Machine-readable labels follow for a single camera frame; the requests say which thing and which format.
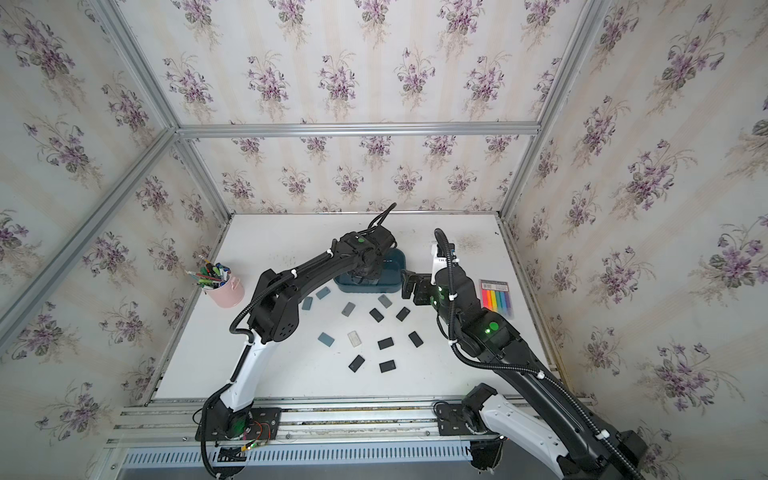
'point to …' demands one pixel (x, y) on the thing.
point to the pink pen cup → (228, 294)
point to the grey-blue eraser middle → (326, 339)
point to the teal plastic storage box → (389, 280)
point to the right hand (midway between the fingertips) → (423, 272)
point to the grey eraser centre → (347, 310)
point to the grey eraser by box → (383, 299)
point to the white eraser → (354, 338)
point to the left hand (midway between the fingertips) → (371, 273)
